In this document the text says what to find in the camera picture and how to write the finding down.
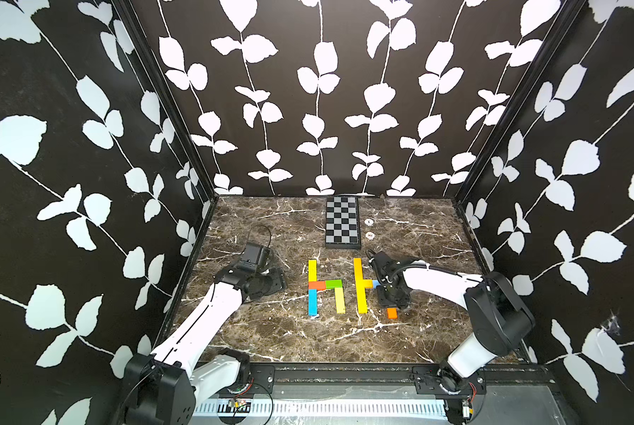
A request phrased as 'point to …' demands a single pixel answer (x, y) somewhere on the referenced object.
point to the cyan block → (313, 302)
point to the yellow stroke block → (312, 270)
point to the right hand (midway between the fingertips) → (383, 301)
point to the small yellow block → (340, 305)
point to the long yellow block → (358, 270)
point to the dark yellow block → (367, 283)
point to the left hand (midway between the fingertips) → (281, 279)
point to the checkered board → (342, 223)
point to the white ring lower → (369, 235)
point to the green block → (331, 284)
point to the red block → (320, 285)
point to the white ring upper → (368, 221)
